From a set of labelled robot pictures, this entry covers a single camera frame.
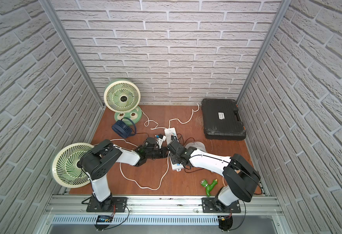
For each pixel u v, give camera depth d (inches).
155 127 40.1
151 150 30.4
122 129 36.0
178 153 25.3
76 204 58.9
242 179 17.2
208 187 30.8
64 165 27.5
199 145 34.4
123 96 35.7
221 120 40.0
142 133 40.4
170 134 37.2
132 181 32.0
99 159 19.7
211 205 28.8
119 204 29.2
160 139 33.6
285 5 26.9
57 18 29.2
